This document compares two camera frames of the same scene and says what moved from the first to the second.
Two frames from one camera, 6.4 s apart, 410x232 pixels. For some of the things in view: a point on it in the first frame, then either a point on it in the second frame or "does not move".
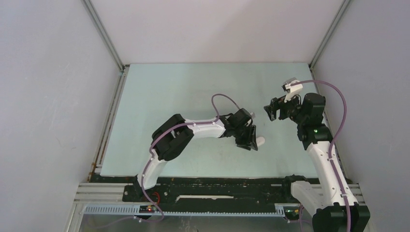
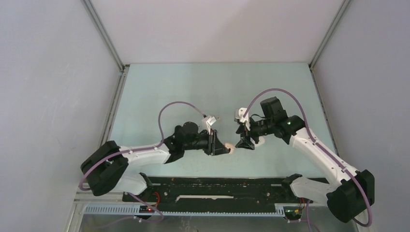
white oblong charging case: (260, 140) does not move
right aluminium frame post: (343, 8) does not move
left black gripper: (249, 140) to (215, 147)
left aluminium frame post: (104, 34) does not move
